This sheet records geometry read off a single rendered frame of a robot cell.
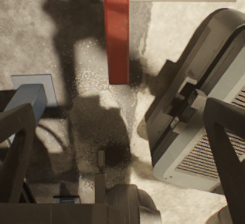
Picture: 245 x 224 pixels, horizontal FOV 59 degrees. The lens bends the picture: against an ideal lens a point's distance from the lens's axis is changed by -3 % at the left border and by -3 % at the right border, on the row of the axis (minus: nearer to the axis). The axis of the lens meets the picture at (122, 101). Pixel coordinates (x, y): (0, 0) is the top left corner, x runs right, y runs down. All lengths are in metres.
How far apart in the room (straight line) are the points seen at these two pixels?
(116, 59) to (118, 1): 0.05
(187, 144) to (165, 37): 0.33
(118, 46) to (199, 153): 0.50
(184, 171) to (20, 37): 0.64
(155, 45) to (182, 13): 0.12
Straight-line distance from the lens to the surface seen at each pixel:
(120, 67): 0.21
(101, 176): 0.59
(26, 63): 0.79
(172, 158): 0.66
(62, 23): 0.71
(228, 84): 0.55
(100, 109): 0.82
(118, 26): 0.19
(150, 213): 0.46
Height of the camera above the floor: 0.67
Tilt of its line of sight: 56 degrees down
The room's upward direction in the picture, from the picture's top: 177 degrees clockwise
